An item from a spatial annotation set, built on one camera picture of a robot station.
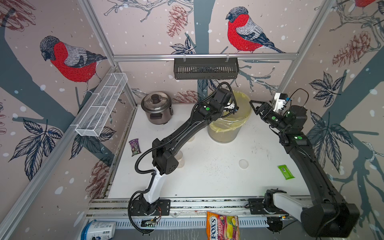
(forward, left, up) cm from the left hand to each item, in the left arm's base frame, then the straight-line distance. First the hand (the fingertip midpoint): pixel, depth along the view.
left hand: (217, 92), depth 78 cm
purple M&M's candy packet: (-15, +52, -34) cm, 63 cm away
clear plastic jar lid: (-26, -17, -35) cm, 46 cm away
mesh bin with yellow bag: (-13, -5, -15) cm, 21 cm away
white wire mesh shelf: (-16, +63, -4) cm, 65 cm away
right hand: (-10, -16, +2) cm, 19 cm away
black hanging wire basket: (+32, +5, -6) cm, 33 cm away
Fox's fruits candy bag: (-56, 0, -31) cm, 64 cm away
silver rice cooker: (+9, +39, -19) cm, 44 cm away
